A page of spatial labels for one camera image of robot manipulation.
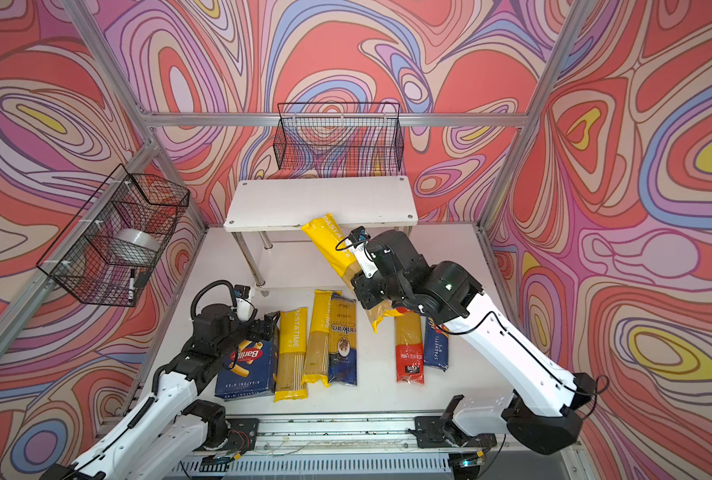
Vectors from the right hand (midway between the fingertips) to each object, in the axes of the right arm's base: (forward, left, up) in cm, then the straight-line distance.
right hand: (362, 286), depth 64 cm
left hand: (+6, +27, -19) cm, 33 cm away
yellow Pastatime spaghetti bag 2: (-7, +13, -29) cm, 32 cm away
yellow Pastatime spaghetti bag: (-4, +21, -29) cm, 36 cm away
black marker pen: (+6, +56, -5) cm, 57 cm away
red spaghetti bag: (-2, -13, -29) cm, 32 cm away
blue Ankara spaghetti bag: (-5, +6, -29) cm, 30 cm away
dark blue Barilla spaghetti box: (-2, -21, -30) cm, 37 cm away
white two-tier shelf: (+27, +22, +1) cm, 35 cm away
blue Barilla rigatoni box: (-9, +30, -24) cm, 40 cm away
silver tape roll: (+16, +55, +1) cm, 58 cm away
